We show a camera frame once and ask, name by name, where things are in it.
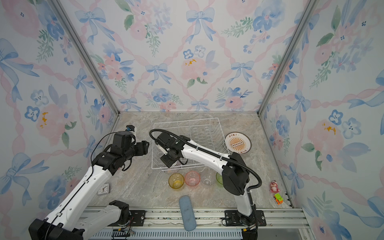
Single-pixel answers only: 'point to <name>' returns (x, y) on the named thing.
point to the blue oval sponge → (188, 218)
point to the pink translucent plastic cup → (192, 178)
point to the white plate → (238, 142)
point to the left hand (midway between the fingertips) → (142, 142)
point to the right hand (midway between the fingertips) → (169, 157)
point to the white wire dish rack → (210, 132)
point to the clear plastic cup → (207, 179)
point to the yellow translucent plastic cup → (176, 180)
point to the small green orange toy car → (278, 198)
